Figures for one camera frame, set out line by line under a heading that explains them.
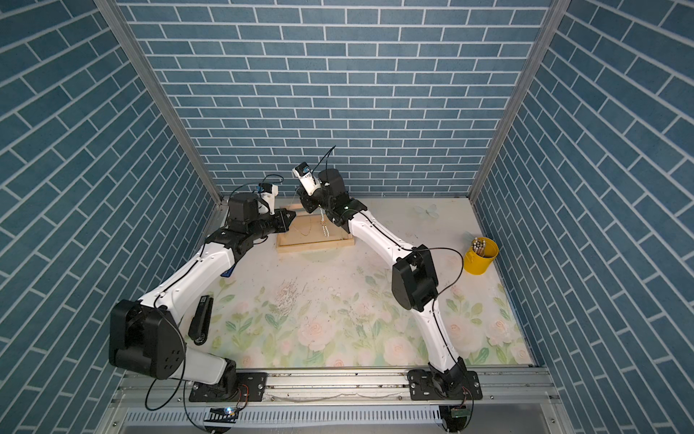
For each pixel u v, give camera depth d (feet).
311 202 2.59
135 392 2.43
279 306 2.92
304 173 2.42
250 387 2.41
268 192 2.43
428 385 2.42
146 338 1.35
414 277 1.86
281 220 2.41
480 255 2.96
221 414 2.37
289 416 2.52
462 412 2.32
